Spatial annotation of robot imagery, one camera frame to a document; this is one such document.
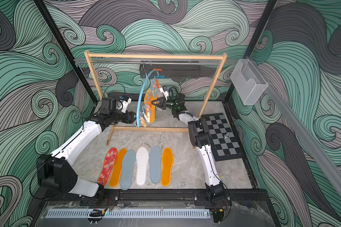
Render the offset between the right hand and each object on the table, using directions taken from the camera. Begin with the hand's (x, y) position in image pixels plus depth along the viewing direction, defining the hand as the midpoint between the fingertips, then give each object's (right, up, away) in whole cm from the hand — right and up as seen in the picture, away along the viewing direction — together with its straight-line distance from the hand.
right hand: (152, 101), depth 91 cm
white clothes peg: (0, -10, -21) cm, 23 cm away
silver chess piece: (+50, -23, +1) cm, 55 cm away
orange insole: (-20, -43, -10) cm, 48 cm away
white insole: (-5, -40, -7) cm, 40 cm away
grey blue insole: (-14, -38, -5) cm, 41 cm away
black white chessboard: (+47, -27, -1) cm, 54 cm away
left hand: (-10, -7, -9) cm, 15 cm away
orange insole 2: (+10, -40, -7) cm, 42 cm away
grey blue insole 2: (+3, -35, -3) cm, 35 cm away
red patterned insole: (-26, -37, -5) cm, 46 cm away
